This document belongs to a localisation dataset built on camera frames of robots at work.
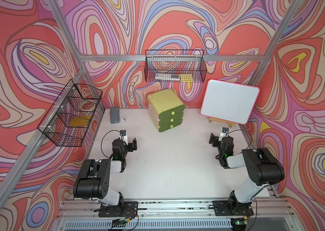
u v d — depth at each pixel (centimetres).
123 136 80
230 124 106
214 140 87
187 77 91
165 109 90
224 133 82
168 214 73
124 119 111
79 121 72
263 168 48
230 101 104
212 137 88
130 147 84
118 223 71
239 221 72
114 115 114
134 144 86
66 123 73
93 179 44
